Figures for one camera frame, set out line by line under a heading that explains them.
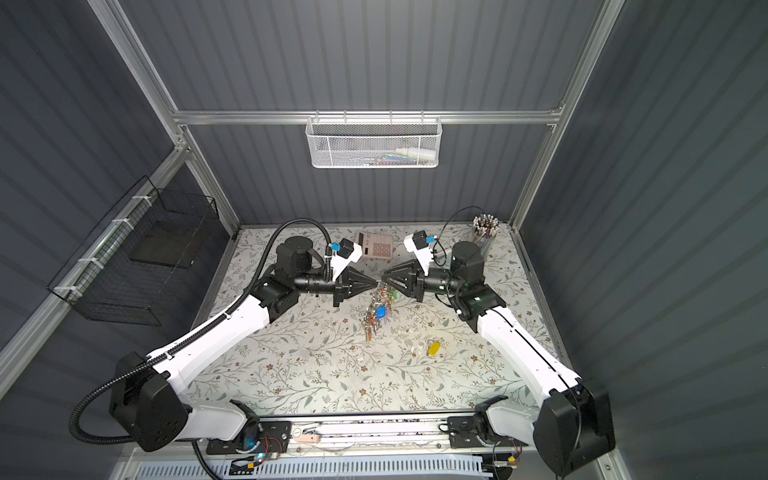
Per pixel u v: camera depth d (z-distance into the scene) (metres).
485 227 0.96
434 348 0.89
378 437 0.75
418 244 0.62
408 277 0.63
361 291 0.68
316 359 0.87
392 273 0.68
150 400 0.40
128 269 0.72
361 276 0.67
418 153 0.86
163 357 0.43
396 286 0.67
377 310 0.69
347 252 0.61
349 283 0.64
